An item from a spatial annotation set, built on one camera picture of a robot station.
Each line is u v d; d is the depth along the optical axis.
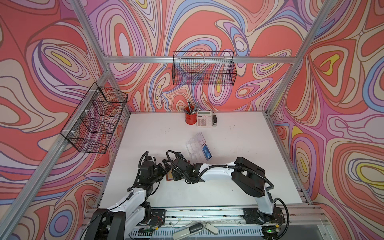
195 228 0.66
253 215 0.74
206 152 0.88
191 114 1.05
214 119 1.09
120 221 0.41
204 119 1.14
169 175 0.85
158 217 0.72
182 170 0.67
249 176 0.52
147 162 0.75
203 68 0.96
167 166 0.78
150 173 0.69
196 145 0.95
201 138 1.05
